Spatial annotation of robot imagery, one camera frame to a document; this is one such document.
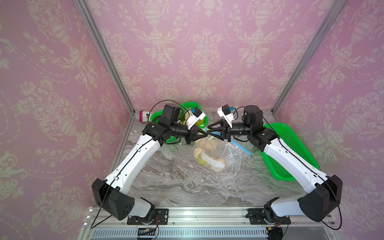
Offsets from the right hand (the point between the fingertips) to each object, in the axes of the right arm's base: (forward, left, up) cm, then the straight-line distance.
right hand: (203, 137), depth 64 cm
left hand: (+2, -1, -2) cm, 3 cm away
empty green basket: (+20, -58, -30) cm, 68 cm away
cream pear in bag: (+10, +2, -28) cm, 30 cm away
